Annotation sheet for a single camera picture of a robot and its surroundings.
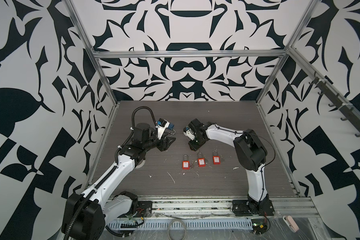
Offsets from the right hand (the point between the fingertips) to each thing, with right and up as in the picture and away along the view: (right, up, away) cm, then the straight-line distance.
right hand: (194, 144), depth 96 cm
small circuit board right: (+28, -34, -25) cm, 51 cm away
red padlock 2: (+12, -7, -6) cm, 16 cm away
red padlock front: (-6, -9, -7) cm, 13 cm away
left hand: (-13, +9, -18) cm, 25 cm away
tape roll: (-32, -10, -9) cm, 34 cm away
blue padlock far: (-15, +11, +9) cm, 21 cm away
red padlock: (+4, -9, -7) cm, 12 cm away
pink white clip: (+41, -31, -28) cm, 58 cm away
